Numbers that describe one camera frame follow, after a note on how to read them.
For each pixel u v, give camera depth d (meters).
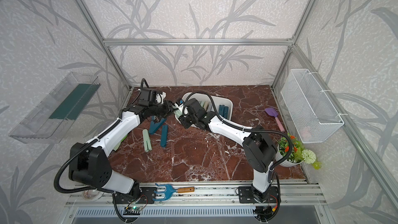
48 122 0.64
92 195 0.74
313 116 0.61
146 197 0.72
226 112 1.05
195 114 0.65
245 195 0.74
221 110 1.05
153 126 0.95
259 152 0.47
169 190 0.75
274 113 1.03
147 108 0.65
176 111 0.81
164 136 0.94
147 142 0.89
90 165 0.42
